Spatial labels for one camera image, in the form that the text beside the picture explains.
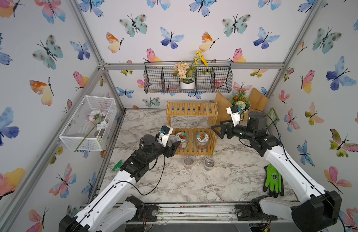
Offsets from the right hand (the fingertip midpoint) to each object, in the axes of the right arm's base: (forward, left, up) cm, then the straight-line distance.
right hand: (218, 123), depth 72 cm
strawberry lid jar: (+4, +19, -20) cm, 28 cm away
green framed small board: (+30, -47, -27) cm, 62 cm away
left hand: (-6, +21, -5) cm, 23 cm away
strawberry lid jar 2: (+4, +6, -21) cm, 22 cm away
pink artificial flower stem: (+1, +60, +2) cm, 60 cm away
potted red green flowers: (+29, -17, -8) cm, 34 cm away
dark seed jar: (-10, +2, -25) cm, 27 cm away
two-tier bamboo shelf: (+8, +11, -30) cm, 34 cm away
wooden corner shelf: (+35, -34, -15) cm, 51 cm away
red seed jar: (-10, +14, -25) cm, 30 cm away
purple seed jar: (-7, +22, -5) cm, 24 cm away
